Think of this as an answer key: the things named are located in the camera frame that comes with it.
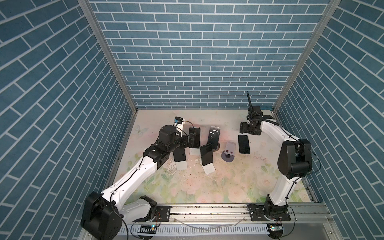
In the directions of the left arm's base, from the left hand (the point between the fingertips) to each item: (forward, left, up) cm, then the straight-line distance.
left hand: (192, 133), depth 78 cm
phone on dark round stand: (+7, -13, -13) cm, 20 cm away
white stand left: (-8, +7, -23) cm, 25 cm away
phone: (+5, -34, -21) cm, 40 cm away
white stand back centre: (+1, -1, -22) cm, 22 cm away
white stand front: (-10, -10, -22) cm, 26 cm away
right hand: (+12, -35, -13) cm, 40 cm away
